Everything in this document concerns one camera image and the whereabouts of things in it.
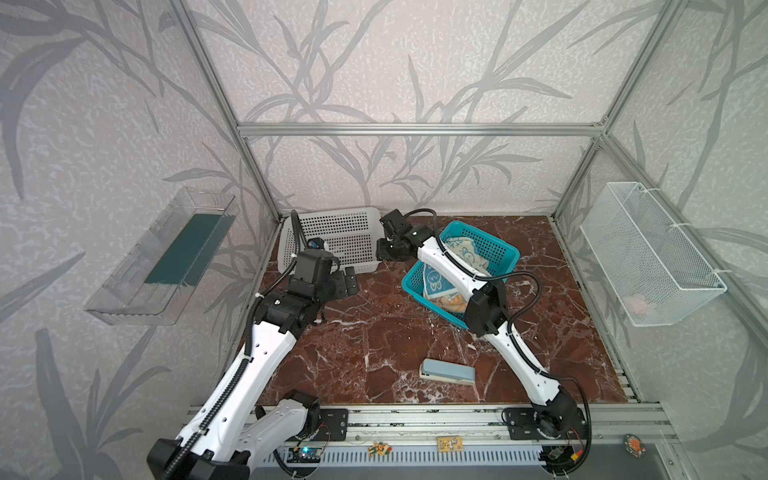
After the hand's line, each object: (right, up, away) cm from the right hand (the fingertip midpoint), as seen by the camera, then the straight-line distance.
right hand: (381, 245), depth 99 cm
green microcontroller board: (-16, -50, -28) cm, 60 cm away
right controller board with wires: (+48, -53, -26) cm, 76 cm away
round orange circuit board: (+63, -48, -28) cm, 84 cm away
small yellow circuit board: (+19, -47, -28) cm, 58 cm away
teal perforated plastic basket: (+41, -4, +3) cm, 42 cm away
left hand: (-8, -5, -23) cm, 25 cm away
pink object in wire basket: (+65, -14, -26) cm, 71 cm away
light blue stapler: (+19, -33, -20) cm, 43 cm away
